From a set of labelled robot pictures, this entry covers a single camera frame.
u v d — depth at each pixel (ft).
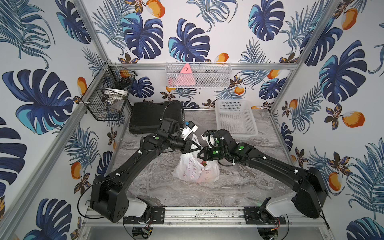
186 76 2.95
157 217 2.45
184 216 2.50
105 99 2.74
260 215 2.17
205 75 3.31
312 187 1.42
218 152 2.15
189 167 2.40
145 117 3.84
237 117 3.83
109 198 1.32
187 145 2.13
